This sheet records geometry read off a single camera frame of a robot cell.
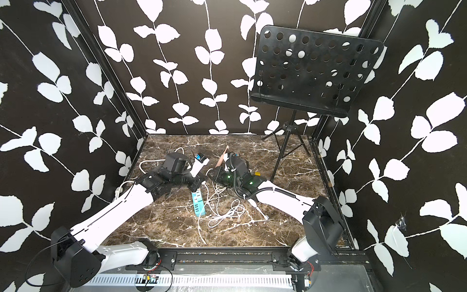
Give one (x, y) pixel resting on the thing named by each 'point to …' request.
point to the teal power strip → (198, 203)
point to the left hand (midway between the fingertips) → (206, 174)
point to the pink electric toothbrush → (221, 159)
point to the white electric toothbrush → (253, 204)
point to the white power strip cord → (143, 172)
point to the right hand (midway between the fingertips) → (205, 173)
